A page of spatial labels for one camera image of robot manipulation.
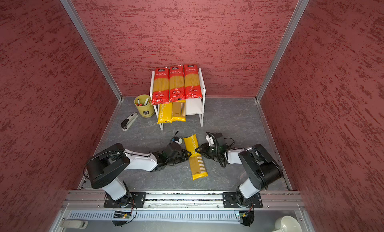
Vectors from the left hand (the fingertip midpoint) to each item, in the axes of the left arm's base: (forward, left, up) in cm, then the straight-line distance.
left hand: (190, 157), depth 88 cm
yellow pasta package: (+20, +15, +17) cm, 31 cm away
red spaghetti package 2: (+30, -1, +34) cm, 45 cm away
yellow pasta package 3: (-7, -4, +1) cm, 8 cm away
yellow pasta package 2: (+23, +8, +17) cm, 29 cm away
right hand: (+2, -3, 0) cm, 4 cm away
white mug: (-32, -43, +7) cm, 54 cm away
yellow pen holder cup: (+35, +35, +9) cm, 50 cm away
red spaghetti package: (+25, +16, +34) cm, 45 cm away
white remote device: (-33, +48, +3) cm, 58 cm away
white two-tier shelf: (+28, -1, +15) cm, 32 cm away
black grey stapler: (+23, +44, +3) cm, 50 cm away
